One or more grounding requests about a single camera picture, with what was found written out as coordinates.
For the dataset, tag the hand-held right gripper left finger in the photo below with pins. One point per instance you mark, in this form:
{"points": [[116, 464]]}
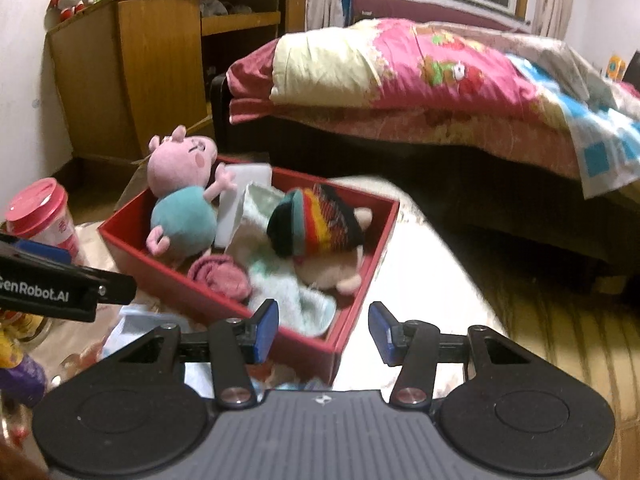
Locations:
{"points": [[266, 332]]}

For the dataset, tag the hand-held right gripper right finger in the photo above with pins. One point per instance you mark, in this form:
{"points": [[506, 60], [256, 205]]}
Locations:
{"points": [[382, 332]]}

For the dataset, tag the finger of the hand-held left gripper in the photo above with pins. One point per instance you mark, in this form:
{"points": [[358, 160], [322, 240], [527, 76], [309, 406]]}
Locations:
{"points": [[42, 251]]}

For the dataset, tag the light green towel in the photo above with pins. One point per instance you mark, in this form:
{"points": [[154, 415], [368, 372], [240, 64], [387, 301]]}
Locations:
{"points": [[290, 300]]}

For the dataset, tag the red cardboard box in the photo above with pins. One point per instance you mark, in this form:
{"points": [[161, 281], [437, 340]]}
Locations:
{"points": [[370, 280]]}

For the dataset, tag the pink sock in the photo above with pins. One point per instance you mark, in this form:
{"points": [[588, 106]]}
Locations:
{"points": [[220, 277]]}

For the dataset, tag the plush toy with striped sweater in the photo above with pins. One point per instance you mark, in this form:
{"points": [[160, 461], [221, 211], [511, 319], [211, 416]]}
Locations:
{"points": [[320, 225]]}

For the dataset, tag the pink pig plush toy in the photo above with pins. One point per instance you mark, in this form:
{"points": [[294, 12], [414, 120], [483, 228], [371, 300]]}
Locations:
{"points": [[182, 210]]}

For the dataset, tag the white rectangular pack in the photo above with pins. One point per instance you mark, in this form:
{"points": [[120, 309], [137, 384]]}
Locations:
{"points": [[250, 175]]}

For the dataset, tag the pink cup with lid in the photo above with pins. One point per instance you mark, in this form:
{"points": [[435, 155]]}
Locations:
{"points": [[40, 215]]}

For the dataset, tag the light blue cloth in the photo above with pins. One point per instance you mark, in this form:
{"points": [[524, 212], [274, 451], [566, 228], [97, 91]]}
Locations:
{"points": [[127, 327]]}

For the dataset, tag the purple and yellow toy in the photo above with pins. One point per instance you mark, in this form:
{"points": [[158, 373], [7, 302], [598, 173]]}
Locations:
{"points": [[20, 375]]}

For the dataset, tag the dark wooden bed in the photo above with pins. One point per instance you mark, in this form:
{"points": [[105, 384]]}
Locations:
{"points": [[450, 185]]}

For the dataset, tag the wooden desk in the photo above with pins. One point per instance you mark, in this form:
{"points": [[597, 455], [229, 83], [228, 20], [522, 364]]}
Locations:
{"points": [[150, 75]]}

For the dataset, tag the pink printed quilt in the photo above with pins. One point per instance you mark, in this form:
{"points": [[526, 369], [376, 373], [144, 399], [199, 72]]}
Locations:
{"points": [[375, 75]]}

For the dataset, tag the blue checked cloth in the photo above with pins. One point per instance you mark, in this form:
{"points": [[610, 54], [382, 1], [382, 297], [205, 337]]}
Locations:
{"points": [[600, 145]]}

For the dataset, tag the grey cloth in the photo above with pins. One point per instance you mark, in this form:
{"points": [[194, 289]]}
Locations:
{"points": [[220, 6]]}

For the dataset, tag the white patterned sheet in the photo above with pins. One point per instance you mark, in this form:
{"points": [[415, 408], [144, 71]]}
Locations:
{"points": [[555, 57]]}

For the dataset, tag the dark red sofa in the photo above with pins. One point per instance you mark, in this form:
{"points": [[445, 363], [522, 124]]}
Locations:
{"points": [[425, 10]]}

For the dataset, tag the yellow bottle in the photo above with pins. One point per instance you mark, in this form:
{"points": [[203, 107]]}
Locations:
{"points": [[615, 67]]}

